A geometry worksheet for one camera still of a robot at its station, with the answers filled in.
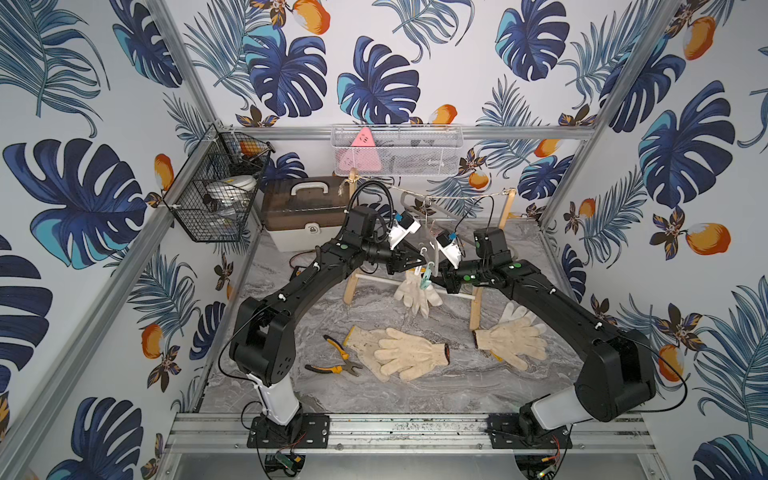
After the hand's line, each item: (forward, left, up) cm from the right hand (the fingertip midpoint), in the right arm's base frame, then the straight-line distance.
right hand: (426, 272), depth 80 cm
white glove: (-1, +3, -10) cm, 10 cm away
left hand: (+1, +1, +6) cm, 7 cm away
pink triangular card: (+33, +18, +15) cm, 40 cm away
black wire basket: (+17, +60, +10) cm, 64 cm away
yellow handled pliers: (-18, +22, -20) cm, 35 cm away
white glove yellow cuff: (-1, +3, -2) cm, 4 cm away
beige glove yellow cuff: (-11, +17, -21) cm, 29 cm away
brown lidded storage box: (+23, +38, 0) cm, 45 cm away
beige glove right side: (-9, -28, -21) cm, 36 cm away
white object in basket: (+16, +52, +15) cm, 56 cm away
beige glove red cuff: (-15, +4, -20) cm, 26 cm away
